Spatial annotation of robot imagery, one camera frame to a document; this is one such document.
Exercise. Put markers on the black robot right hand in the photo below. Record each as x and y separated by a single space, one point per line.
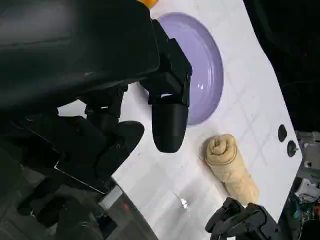
240 222

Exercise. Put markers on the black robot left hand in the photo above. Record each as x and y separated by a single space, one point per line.
75 50

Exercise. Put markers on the beige towel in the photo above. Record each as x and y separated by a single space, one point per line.
225 160

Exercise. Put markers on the orange and white bread roll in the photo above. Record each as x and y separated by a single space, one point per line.
150 2

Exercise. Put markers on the lilac plate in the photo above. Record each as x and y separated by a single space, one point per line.
202 62

